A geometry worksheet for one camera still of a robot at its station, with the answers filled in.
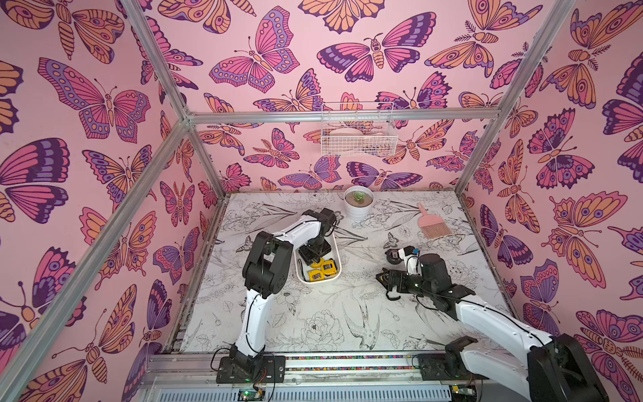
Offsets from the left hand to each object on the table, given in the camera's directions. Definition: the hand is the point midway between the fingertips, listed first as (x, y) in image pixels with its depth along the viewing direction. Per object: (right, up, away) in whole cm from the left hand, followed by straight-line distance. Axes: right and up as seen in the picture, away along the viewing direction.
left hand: (323, 256), depth 99 cm
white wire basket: (+13, +49, -4) cm, 51 cm away
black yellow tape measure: (-2, -2, -4) cm, 6 cm away
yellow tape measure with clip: (+2, -3, -6) cm, 7 cm away
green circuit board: (-20, -35, -28) cm, 49 cm away
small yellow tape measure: (-3, -5, -8) cm, 10 cm away
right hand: (+20, -5, -15) cm, 25 cm away
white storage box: (-8, -4, -4) cm, 10 cm away
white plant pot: (+14, +22, +4) cm, 26 cm away
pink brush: (+47, +12, +8) cm, 49 cm away
